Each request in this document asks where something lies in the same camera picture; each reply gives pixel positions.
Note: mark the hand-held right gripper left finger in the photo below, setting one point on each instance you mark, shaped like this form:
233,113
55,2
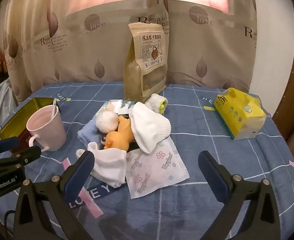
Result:
79,176

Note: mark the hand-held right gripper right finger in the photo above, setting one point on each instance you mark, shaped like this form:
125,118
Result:
213,177

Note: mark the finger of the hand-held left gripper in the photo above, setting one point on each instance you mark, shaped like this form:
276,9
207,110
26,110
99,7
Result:
24,156
6,145

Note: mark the gold and red tin box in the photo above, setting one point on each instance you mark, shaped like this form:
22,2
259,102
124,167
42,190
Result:
14,122

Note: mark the light blue fluffy towel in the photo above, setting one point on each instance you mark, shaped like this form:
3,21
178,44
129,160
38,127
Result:
89,135

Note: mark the white plush ball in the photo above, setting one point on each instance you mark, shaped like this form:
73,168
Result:
107,121

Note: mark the white fluffy roll yellow inside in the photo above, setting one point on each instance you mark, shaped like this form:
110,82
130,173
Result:
154,102

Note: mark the white sock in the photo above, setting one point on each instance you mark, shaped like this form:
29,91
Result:
149,125
109,165

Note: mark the pink mug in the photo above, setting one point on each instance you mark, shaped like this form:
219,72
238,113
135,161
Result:
49,132

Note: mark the blue checked bedsheet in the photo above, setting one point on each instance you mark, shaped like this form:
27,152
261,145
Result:
187,210

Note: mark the orange rubber duck toy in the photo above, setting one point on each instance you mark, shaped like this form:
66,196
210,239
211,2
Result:
119,135

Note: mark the white spoon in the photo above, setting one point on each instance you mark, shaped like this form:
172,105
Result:
54,105

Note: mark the white flower print wipe packet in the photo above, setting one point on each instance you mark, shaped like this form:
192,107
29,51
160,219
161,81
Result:
152,175

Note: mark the yellow tissue pack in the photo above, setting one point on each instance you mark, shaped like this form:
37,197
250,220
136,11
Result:
237,115

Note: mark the green floral cloth pouch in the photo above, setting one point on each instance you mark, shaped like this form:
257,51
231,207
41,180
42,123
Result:
123,104

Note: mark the kraft paper snack bag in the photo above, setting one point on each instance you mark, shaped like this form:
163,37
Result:
147,80

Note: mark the beige leaf print curtain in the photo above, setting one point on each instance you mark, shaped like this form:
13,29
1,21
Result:
87,55

